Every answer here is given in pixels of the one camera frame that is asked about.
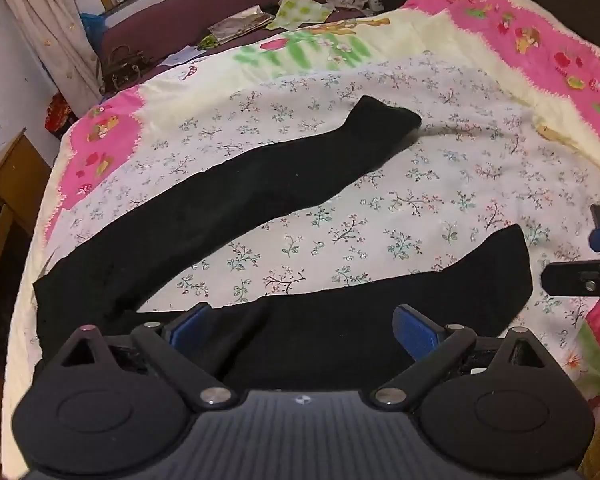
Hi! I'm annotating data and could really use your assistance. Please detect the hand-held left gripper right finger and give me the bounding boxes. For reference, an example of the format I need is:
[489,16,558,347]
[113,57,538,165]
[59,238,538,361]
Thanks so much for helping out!
[371,304,557,409]

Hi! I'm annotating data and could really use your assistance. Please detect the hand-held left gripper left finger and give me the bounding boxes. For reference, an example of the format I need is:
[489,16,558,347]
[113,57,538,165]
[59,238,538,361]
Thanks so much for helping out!
[55,302,237,409]

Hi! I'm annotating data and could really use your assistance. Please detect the black pants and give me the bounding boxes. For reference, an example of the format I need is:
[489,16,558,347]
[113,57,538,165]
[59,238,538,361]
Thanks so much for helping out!
[32,95,533,391]

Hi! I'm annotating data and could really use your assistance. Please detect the white floral bed sheet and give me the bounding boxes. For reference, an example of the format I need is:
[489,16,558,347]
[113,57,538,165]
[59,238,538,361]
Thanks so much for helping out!
[2,50,600,461]

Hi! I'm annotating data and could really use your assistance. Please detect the pink and yellow printed blanket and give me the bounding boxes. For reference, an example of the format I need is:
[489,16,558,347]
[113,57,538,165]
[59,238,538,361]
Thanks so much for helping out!
[42,0,600,426]

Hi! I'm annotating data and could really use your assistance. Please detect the wooden desk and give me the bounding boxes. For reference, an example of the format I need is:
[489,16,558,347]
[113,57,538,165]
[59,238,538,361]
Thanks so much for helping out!
[0,127,53,311]

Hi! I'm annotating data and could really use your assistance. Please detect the red bag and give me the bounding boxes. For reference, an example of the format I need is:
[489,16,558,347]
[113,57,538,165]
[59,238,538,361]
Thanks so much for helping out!
[44,91,78,136]

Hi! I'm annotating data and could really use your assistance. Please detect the brown handbag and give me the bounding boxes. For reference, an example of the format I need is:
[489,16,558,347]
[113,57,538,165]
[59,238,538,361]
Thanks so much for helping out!
[96,45,148,93]

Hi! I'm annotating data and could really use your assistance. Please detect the white papers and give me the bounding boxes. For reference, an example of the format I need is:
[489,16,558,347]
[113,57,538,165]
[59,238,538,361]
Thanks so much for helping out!
[160,44,208,67]

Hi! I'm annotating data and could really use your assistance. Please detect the silver magazine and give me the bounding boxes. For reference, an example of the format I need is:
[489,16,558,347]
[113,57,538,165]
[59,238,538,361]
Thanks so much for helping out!
[207,5,276,43]

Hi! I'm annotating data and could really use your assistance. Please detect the blue plastic bag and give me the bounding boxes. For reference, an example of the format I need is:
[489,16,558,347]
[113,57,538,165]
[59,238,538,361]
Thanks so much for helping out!
[79,12,108,56]

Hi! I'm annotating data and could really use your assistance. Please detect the beige curtain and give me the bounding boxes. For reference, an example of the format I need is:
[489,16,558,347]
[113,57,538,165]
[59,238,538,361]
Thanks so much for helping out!
[0,0,118,96]

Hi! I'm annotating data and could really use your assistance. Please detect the green checkered cloth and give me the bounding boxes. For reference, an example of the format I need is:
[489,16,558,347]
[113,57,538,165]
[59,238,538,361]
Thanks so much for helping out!
[272,0,336,31]

